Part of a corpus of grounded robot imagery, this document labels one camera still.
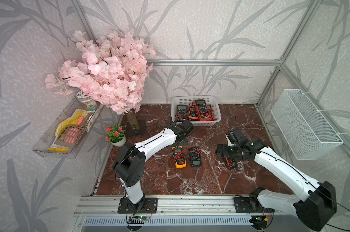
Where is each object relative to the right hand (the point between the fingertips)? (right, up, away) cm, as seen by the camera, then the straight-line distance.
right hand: (222, 151), depth 81 cm
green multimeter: (-23, +23, +24) cm, 41 cm away
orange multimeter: (-15, +22, +24) cm, 35 cm away
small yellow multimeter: (-24, -6, +6) cm, 26 cm away
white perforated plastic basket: (-18, +32, +24) cm, 44 cm away
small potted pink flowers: (-63, +9, +6) cm, 64 cm away
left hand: (-25, +4, +8) cm, 27 cm away
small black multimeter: (-14, -5, +6) cm, 16 cm away
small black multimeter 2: (+5, -7, +4) cm, 10 cm away
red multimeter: (-2, +26, +31) cm, 40 cm away
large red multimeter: (-8, +21, +18) cm, 29 cm away
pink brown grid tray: (-70, +12, -20) cm, 74 cm away
